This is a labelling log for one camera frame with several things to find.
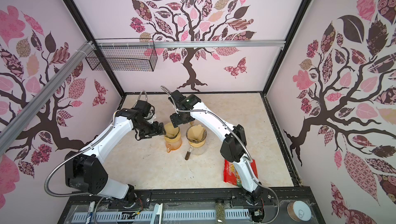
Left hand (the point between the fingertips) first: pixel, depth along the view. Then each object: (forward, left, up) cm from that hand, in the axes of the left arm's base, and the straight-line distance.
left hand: (158, 136), depth 81 cm
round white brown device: (-33, -66, -6) cm, 74 cm away
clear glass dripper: (-3, -19, +1) cm, 19 cm away
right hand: (+9, -11, +4) cm, 15 cm away
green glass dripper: (+2, -7, -4) cm, 8 cm away
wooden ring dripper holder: (-4, -21, -3) cm, 22 cm away
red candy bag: (-17, -39, -9) cm, 43 cm away
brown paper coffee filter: (+1, -21, +2) cm, 21 cm away
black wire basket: (+46, +25, +20) cm, 57 cm away
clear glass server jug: (-3, -21, -13) cm, 25 cm away
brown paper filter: (+5, -5, +1) cm, 7 cm away
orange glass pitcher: (0, -6, -12) cm, 13 cm away
